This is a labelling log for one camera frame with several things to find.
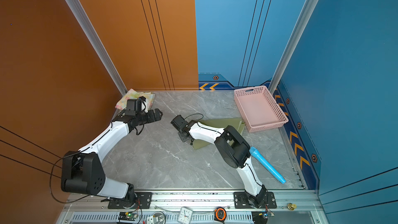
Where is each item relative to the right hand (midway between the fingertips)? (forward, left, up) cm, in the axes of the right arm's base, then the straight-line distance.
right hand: (188, 133), depth 96 cm
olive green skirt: (+7, -32, 0) cm, 32 cm away
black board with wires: (-42, -36, -3) cm, 56 cm away
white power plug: (-44, +11, +6) cm, 46 cm away
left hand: (+6, +18, +13) cm, 23 cm away
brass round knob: (-38, -50, -1) cm, 63 cm away
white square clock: (-42, -2, 0) cm, 42 cm away
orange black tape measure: (-42, -18, +1) cm, 45 cm away
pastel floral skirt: (+29, +43, +5) cm, 52 cm away
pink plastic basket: (+20, -49, -2) cm, 53 cm away
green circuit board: (-42, +24, -3) cm, 49 cm away
